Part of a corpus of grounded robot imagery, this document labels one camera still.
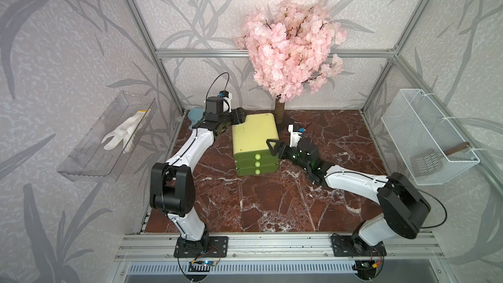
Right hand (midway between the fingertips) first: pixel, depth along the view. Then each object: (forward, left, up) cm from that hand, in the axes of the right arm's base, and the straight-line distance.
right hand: (271, 141), depth 82 cm
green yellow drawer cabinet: (-6, +8, -1) cm, 10 cm away
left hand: (+14, +12, +4) cm, 19 cm away
